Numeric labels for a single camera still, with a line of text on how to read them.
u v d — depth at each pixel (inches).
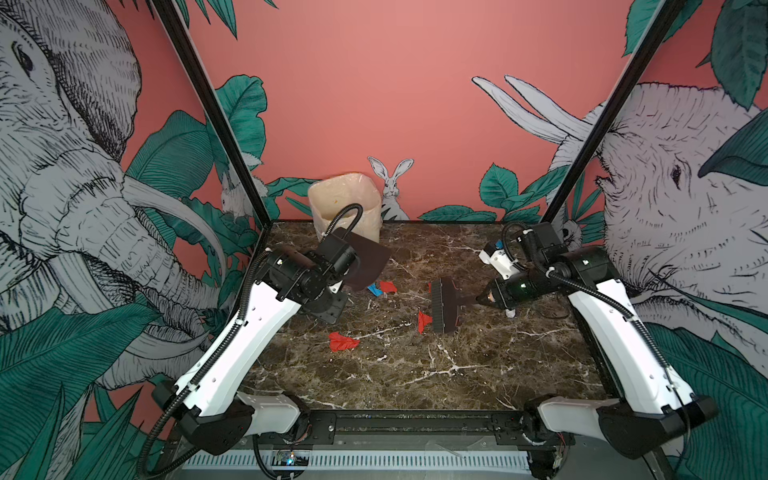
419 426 29.6
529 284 21.6
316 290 17.3
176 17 27.9
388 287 40.1
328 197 39.8
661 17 27.7
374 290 39.3
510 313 37.3
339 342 34.7
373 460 27.7
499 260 25.0
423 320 36.6
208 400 14.5
